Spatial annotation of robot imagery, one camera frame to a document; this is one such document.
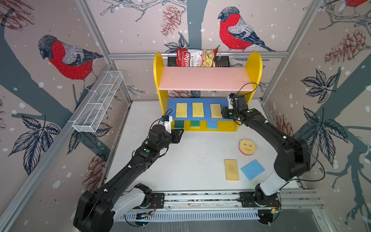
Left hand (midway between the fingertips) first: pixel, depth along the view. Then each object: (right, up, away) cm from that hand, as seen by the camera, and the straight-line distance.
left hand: (185, 127), depth 76 cm
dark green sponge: (-5, -1, +27) cm, 28 cm away
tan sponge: (+27, -26, +7) cm, 38 cm away
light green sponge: (+7, 0, +27) cm, 28 cm away
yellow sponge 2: (+8, +10, +18) cm, 22 cm away
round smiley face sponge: (+39, -14, +14) cm, 44 cm away
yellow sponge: (-3, +10, +18) cm, 21 cm away
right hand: (+23, +10, +13) cm, 29 cm away
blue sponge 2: (+40, -26, +7) cm, 48 cm away
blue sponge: (+19, -1, +27) cm, 33 cm away
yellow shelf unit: (+12, +7, +16) cm, 21 cm away
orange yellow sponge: (+20, +9, +16) cm, 27 cm away
